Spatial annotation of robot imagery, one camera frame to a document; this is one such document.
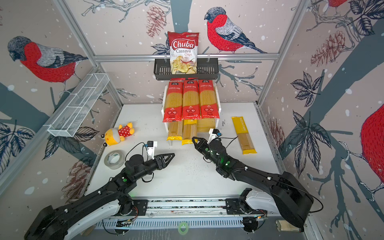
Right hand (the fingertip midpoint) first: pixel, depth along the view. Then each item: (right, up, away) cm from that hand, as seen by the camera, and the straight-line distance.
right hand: (189, 141), depth 77 cm
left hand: (-9, -7, -4) cm, 12 cm away
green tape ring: (-4, -39, -9) cm, 41 cm away
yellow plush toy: (-50, 0, +17) cm, 53 cm away
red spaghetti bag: (-7, +17, -7) cm, 20 cm away
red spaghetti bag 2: (+1, +21, -3) cm, 22 cm away
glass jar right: (+42, -36, -12) cm, 57 cm away
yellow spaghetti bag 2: (0, +5, +5) cm, 7 cm away
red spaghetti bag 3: (+10, +17, -7) cm, 21 cm away
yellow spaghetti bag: (-8, +5, +6) cm, 11 cm away
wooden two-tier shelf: (+14, +11, 0) cm, 18 cm away
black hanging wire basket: (+10, +45, +18) cm, 49 cm away
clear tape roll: (-48, -14, +14) cm, 52 cm away
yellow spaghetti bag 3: (+36, 0, +23) cm, 43 cm away
